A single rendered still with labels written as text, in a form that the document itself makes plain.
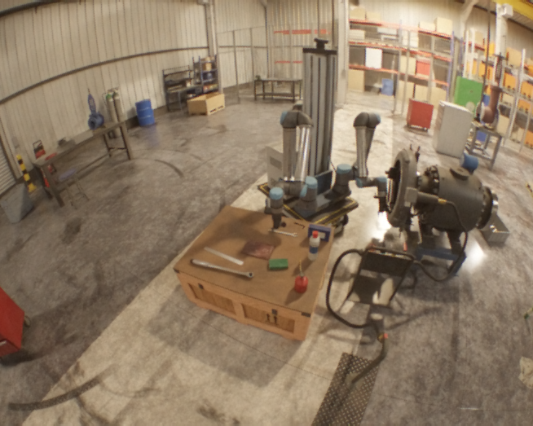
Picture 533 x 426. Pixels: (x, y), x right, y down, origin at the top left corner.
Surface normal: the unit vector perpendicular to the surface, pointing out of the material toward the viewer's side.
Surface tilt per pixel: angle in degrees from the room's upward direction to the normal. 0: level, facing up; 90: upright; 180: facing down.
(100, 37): 90
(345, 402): 0
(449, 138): 90
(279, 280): 0
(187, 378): 0
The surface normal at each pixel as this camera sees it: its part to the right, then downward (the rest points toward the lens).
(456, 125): -0.47, 0.55
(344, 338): -0.04, -0.80
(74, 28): 0.88, 0.25
